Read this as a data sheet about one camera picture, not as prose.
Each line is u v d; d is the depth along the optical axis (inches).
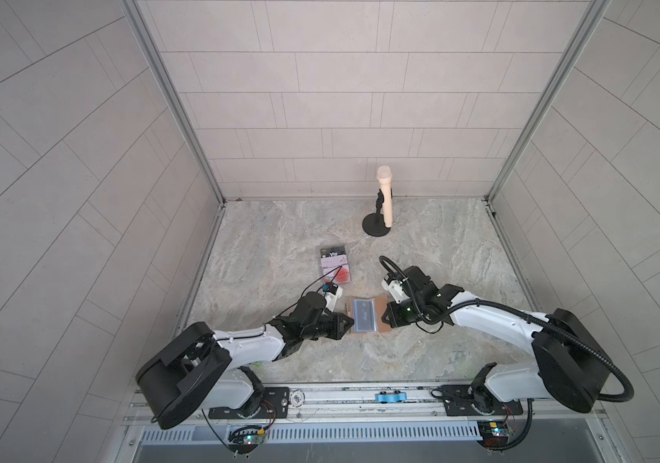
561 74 32.1
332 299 29.9
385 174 34.7
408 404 28.4
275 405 27.7
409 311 27.8
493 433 26.6
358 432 26.7
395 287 30.3
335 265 36.9
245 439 25.4
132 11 27.8
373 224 42.1
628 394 15.1
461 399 28.5
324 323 28.2
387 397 27.8
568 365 16.4
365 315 32.7
